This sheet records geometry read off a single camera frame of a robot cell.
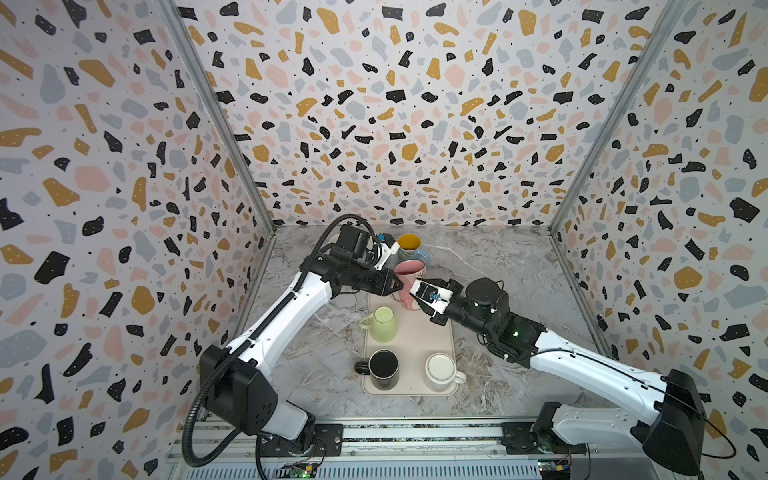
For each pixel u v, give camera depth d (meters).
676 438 0.39
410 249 1.01
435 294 0.57
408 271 0.78
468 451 0.73
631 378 0.44
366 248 0.64
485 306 0.53
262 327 0.44
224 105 0.86
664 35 0.74
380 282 0.67
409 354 0.89
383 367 0.77
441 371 0.78
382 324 0.84
